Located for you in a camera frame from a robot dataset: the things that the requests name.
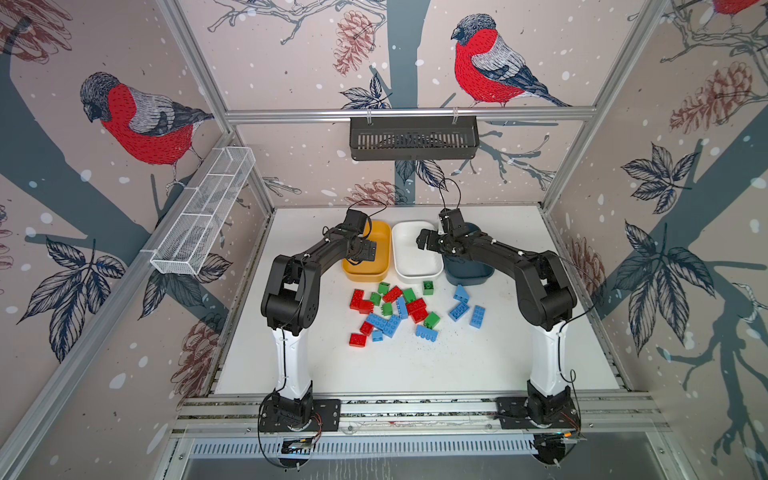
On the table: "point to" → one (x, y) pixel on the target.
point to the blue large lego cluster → (387, 326)
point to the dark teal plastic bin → (461, 269)
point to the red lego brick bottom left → (357, 340)
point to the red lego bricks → (418, 310)
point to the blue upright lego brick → (402, 307)
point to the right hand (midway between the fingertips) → (426, 243)
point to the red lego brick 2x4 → (392, 294)
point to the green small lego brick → (387, 309)
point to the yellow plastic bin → (372, 270)
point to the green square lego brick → (383, 288)
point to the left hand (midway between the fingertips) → (358, 248)
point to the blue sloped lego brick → (461, 294)
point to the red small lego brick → (366, 328)
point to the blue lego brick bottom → (426, 333)
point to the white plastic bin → (410, 262)
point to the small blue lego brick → (377, 335)
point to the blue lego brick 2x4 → (458, 311)
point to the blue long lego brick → (477, 316)
